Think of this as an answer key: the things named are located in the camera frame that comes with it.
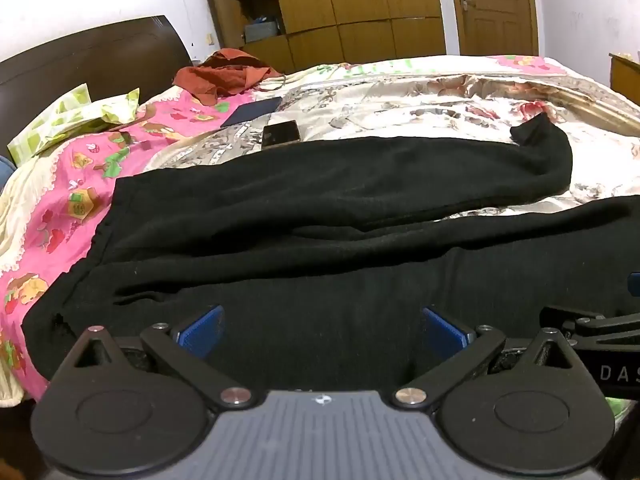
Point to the pink cartoon bed sheet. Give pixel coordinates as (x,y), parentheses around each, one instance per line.
(75,170)

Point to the wooden desk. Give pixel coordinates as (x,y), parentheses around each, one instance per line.
(625,72)

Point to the floral satin quilt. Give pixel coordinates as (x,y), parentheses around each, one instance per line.
(400,105)

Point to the green white pillow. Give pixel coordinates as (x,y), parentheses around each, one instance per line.
(50,125)

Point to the wooden door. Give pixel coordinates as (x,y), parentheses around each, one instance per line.
(495,15)

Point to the black pants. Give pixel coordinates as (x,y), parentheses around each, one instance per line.
(300,200)

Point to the black smartphone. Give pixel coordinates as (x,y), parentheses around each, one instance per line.
(280,134)

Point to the rust red cloth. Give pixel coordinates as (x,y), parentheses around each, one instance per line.
(220,80)

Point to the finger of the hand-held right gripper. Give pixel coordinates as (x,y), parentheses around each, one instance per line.
(635,285)
(570,316)

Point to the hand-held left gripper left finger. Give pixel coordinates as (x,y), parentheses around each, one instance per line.
(202,332)

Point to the dark blue notebook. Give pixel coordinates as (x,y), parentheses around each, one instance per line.
(252,112)

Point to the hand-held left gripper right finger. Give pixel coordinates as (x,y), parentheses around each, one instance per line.
(445,332)

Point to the grey storage box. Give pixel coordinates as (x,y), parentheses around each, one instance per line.
(260,31)

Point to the dark wooden headboard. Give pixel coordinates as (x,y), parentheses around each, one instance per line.
(75,60)

